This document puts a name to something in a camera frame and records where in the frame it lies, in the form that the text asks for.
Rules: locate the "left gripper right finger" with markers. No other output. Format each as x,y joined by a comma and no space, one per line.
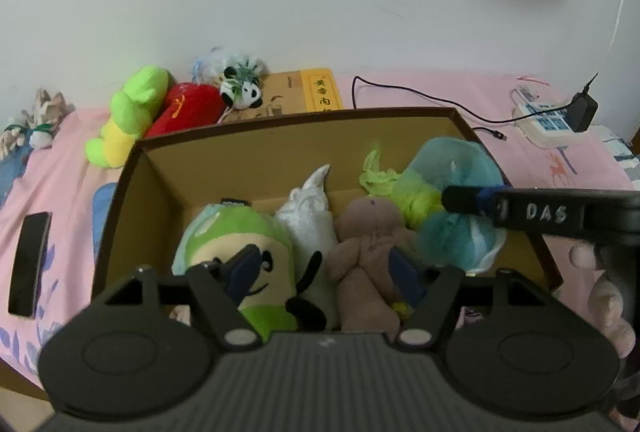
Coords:
434,296

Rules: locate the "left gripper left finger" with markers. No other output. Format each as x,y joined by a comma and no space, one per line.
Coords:
218,290

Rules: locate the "green teal mesh sponge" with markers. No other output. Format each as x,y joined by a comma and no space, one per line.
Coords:
469,242

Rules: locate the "green bean plush doll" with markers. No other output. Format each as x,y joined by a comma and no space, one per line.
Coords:
273,303

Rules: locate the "pink plush bear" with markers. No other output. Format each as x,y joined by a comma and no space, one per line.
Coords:
366,231

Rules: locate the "white knitted cloth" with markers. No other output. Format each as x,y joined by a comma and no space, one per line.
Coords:
307,217

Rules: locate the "right hand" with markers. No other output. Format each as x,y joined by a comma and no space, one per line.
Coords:
605,301

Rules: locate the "white power strip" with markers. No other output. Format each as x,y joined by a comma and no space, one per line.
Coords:
539,122

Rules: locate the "pink floral bed sheet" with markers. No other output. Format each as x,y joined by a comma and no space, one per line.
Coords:
79,196

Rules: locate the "black power adapter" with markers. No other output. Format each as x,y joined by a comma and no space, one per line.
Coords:
582,109

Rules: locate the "brown cardboard box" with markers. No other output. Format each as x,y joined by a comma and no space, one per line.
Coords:
167,180

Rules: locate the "red plush toy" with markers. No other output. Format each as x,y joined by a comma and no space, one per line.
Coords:
188,106

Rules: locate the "black smartphone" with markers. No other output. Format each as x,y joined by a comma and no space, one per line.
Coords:
29,255

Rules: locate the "green yellow caterpillar plush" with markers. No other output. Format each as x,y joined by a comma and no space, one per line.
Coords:
132,112

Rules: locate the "panda plush toy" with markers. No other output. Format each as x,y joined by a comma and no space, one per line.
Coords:
239,88

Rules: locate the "yellow brown gift box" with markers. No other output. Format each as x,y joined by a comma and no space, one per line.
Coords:
287,93

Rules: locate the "beige plush toy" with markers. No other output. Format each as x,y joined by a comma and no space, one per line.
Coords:
35,128

